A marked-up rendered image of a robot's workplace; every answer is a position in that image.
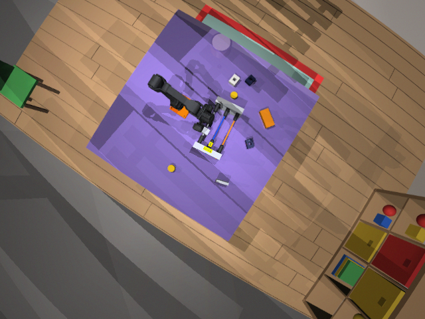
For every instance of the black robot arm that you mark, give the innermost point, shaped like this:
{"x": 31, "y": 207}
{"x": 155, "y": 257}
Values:
{"x": 158, "y": 84}

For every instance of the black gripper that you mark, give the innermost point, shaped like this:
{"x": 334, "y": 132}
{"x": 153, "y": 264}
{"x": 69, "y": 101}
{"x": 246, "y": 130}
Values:
{"x": 199, "y": 125}

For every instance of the white square block with hole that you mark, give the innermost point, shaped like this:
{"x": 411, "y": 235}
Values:
{"x": 234, "y": 77}

